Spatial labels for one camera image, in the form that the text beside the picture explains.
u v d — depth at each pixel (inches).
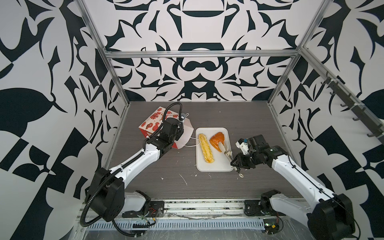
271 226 28.0
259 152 24.9
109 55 36.1
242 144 29.9
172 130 24.7
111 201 16.0
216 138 37.4
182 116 28.4
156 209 29.0
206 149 36.0
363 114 21.6
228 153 32.7
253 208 29.3
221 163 35.7
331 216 15.3
